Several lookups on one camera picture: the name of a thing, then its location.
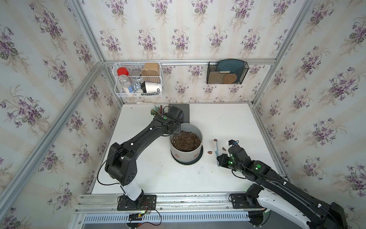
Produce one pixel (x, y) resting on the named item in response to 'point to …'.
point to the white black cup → (150, 87)
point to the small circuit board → (135, 217)
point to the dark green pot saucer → (191, 162)
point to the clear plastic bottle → (125, 84)
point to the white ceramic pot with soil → (186, 145)
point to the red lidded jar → (122, 71)
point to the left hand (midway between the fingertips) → (178, 131)
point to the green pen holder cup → (157, 110)
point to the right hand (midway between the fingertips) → (218, 158)
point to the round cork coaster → (229, 78)
